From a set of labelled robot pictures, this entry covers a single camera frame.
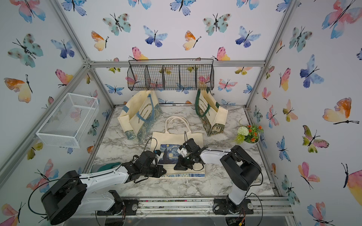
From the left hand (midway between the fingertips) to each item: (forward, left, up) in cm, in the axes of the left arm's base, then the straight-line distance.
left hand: (167, 171), depth 84 cm
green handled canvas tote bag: (+28, -28, +17) cm, 43 cm away
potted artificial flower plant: (+17, -50, +11) cm, 53 cm away
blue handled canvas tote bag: (+28, +17, +17) cm, 36 cm away
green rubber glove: (+5, +38, -3) cm, 38 cm away
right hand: (+1, -4, +2) cm, 5 cm away
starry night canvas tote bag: (+31, -5, -3) cm, 31 cm away
